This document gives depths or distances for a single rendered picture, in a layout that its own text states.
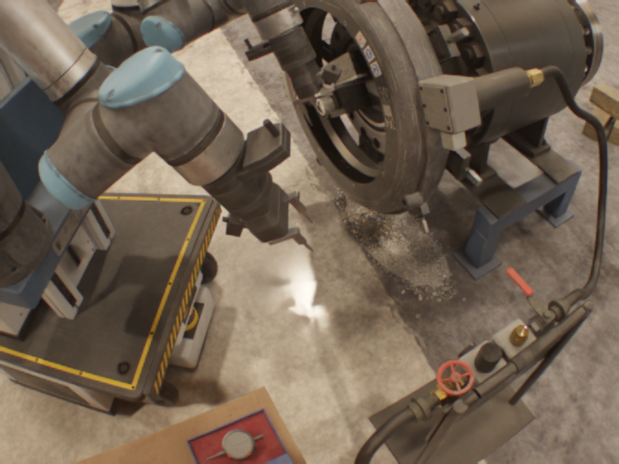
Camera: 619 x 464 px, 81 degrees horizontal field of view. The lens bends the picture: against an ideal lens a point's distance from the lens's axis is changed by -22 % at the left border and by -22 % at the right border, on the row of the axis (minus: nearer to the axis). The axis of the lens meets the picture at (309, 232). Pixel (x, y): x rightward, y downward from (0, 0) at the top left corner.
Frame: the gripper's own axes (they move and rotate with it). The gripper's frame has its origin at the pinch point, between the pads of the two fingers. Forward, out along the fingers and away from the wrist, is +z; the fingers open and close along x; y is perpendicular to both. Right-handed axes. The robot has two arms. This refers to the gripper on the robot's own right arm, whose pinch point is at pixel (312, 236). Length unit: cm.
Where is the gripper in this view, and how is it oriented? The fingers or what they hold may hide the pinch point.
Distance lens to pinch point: 67.3
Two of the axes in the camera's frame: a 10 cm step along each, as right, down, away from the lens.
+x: 0.2, 8.1, -5.8
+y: -8.8, 2.9, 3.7
